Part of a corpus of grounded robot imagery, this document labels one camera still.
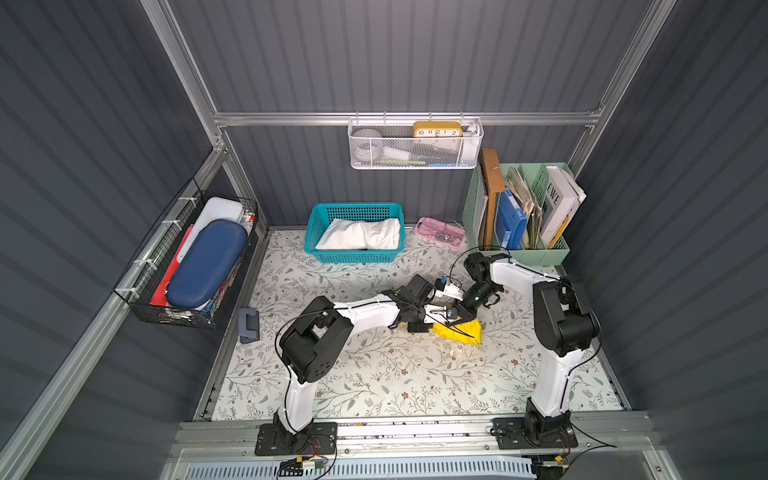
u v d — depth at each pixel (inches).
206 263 26.3
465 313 32.3
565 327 20.8
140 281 24.0
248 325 35.9
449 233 45.9
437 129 34.2
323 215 45.6
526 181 39.9
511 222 38.7
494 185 34.3
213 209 30.9
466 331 33.3
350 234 42.7
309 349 19.9
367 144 32.5
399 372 33.2
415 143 35.3
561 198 36.8
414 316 31.3
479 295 31.7
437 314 31.2
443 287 33.2
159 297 25.4
